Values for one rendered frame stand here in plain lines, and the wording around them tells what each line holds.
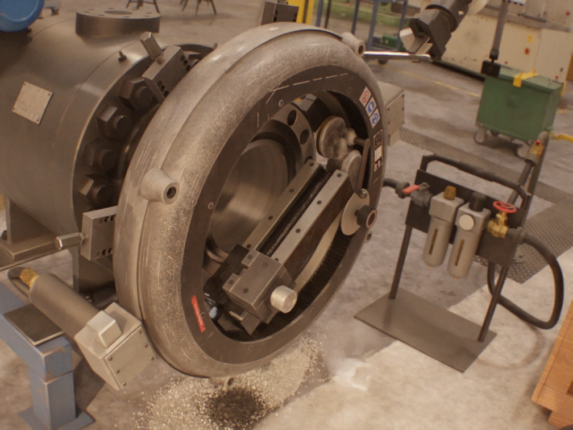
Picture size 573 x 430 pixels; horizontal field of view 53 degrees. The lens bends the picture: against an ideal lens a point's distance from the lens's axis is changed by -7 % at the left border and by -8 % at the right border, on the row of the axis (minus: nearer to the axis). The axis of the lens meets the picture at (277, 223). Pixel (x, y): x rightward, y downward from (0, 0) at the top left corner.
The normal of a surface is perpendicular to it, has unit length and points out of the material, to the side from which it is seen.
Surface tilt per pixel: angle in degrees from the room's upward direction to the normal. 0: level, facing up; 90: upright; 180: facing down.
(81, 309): 18
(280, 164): 117
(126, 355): 90
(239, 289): 38
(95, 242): 90
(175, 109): 48
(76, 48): 29
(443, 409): 0
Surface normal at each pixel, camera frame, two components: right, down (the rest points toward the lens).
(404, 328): 0.13, -0.90
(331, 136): 0.77, 0.36
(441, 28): 0.66, 0.22
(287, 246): -0.28, -0.55
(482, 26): -0.82, 0.14
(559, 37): 0.56, 0.42
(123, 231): -0.59, 0.14
